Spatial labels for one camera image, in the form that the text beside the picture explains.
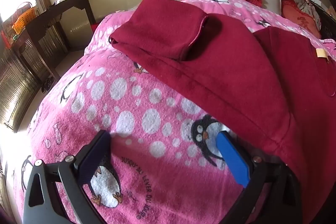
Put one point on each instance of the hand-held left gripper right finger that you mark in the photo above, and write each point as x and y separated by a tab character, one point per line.
232	158

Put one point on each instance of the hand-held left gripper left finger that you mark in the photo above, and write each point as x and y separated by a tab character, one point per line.
94	158

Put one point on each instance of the dark red sweater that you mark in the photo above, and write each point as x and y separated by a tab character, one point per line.
223	69

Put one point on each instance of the pink penguin print blanket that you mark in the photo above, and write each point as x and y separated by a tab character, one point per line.
131	108

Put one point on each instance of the pair of dark shoes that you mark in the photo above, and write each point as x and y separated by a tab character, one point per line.
47	85

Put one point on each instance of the dark wooden cabinet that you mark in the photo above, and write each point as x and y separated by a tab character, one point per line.
18	92

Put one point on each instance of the red gift box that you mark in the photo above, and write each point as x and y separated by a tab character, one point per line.
7	39

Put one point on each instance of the orange plastic basket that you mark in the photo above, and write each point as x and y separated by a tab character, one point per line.
23	20

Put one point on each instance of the dark wooden table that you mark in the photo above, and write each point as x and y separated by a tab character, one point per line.
65	6

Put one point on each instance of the small red heart pillow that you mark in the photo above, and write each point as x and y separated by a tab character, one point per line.
299	14

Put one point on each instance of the dark wooden headboard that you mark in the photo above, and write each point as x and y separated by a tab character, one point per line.
326	22

